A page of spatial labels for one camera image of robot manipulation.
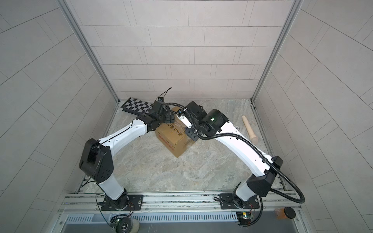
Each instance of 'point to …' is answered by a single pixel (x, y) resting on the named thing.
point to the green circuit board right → (244, 217)
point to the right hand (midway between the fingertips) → (191, 130)
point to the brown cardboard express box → (173, 135)
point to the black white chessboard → (137, 107)
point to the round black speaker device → (126, 224)
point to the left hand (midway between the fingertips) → (170, 112)
